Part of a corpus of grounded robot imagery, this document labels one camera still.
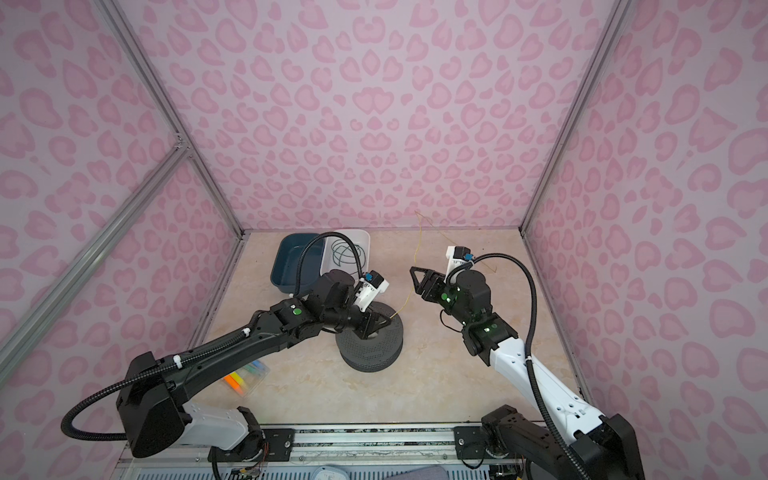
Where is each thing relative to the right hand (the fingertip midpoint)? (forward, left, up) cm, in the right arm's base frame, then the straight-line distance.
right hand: (417, 270), depth 74 cm
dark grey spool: (-13, +10, -20) cm, 26 cm away
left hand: (-10, +6, -6) cm, 13 cm away
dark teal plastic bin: (+23, +47, -26) cm, 58 cm away
